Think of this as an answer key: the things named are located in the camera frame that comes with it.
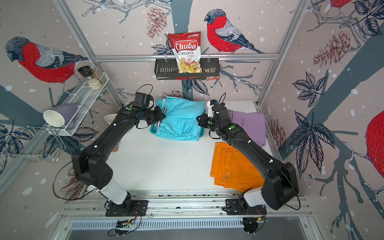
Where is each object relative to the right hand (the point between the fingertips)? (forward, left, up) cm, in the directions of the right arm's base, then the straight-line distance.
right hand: (196, 116), depth 79 cm
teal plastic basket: (-8, +22, 0) cm, 23 cm away
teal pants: (-1, +9, -3) cm, 10 cm away
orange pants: (-19, -21, -26) cm, 38 cm away
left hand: (+4, +17, -1) cm, 17 cm away
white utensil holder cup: (+6, +56, -11) cm, 57 cm away
